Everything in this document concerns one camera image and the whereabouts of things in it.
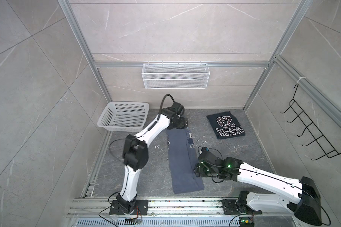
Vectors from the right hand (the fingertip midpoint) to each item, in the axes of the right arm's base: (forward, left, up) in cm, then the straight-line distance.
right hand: (197, 170), depth 77 cm
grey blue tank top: (+9, +7, -9) cm, 15 cm away
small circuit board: (-22, +35, -10) cm, 42 cm away
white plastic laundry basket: (+49, +53, -8) cm, 73 cm away
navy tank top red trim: (+35, -27, -6) cm, 44 cm away
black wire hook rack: (+4, -55, +21) cm, 59 cm away
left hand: (+29, +7, +6) cm, 31 cm away
